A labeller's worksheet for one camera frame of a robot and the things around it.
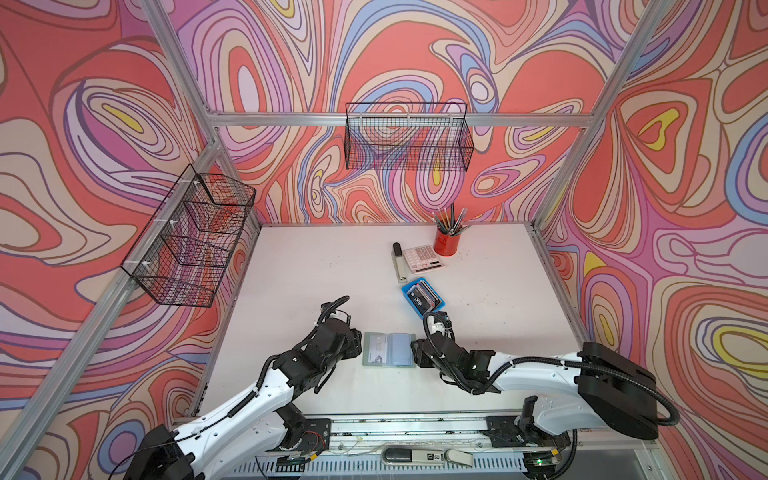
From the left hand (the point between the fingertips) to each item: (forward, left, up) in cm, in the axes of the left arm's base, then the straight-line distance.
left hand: (361, 334), depth 82 cm
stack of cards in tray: (+15, -19, -5) cm, 24 cm away
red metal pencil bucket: (+37, -29, -4) cm, 47 cm away
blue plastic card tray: (+19, -14, -5) cm, 24 cm away
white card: (-1, -4, -7) cm, 9 cm away
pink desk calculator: (+32, -20, -7) cm, 38 cm away
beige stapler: (+29, -12, -5) cm, 32 cm away
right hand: (-3, -17, -7) cm, 18 cm away
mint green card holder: (-2, -8, -8) cm, 11 cm away
